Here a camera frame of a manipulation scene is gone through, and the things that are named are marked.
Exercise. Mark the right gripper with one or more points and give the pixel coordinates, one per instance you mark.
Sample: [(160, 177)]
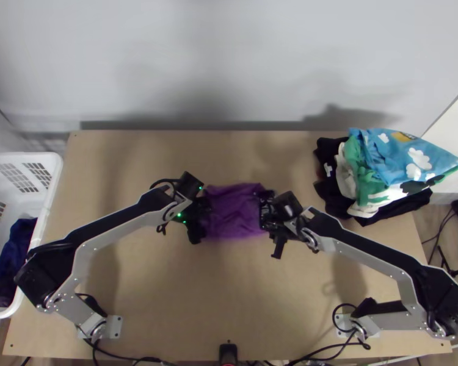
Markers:
[(273, 223)]

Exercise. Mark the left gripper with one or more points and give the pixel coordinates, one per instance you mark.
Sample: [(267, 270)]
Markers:
[(197, 228)]

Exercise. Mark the dark t-shirt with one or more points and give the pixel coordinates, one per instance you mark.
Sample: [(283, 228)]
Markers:
[(233, 213)]

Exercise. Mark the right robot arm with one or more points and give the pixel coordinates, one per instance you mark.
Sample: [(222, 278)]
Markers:
[(366, 251)]

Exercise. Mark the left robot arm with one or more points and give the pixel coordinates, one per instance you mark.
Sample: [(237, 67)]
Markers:
[(110, 225)]

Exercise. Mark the heap of clothes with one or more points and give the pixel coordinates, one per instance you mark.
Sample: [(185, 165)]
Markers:
[(381, 175)]

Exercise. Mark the white laundry basket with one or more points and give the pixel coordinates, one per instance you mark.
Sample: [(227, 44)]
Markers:
[(42, 179)]

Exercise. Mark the dark garment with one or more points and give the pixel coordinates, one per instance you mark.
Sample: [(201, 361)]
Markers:
[(11, 259)]

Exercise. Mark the white cabinet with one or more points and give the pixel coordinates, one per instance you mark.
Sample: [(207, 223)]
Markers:
[(452, 126)]

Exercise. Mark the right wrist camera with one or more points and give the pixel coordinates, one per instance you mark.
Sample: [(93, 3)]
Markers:
[(288, 206)]

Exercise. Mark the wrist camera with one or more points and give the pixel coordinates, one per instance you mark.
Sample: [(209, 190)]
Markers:
[(191, 185), (288, 206)]

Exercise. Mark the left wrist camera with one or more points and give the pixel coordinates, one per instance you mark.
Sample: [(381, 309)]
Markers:
[(191, 185)]

